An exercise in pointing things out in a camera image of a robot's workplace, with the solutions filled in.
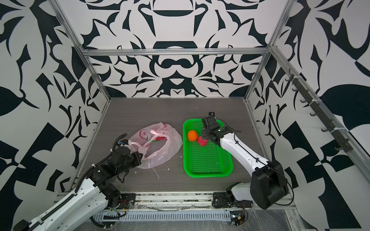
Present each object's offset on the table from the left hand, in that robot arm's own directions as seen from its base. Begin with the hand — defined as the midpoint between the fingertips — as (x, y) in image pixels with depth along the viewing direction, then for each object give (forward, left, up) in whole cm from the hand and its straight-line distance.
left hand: (142, 152), depth 80 cm
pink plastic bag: (+9, -7, -7) cm, 13 cm away
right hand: (+11, -37, +3) cm, 39 cm away
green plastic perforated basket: (-3, -36, -9) cm, 38 cm away
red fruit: (+7, -34, -4) cm, 35 cm away
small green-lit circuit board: (-31, -48, -11) cm, 58 cm away
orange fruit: (+12, -29, -5) cm, 32 cm away
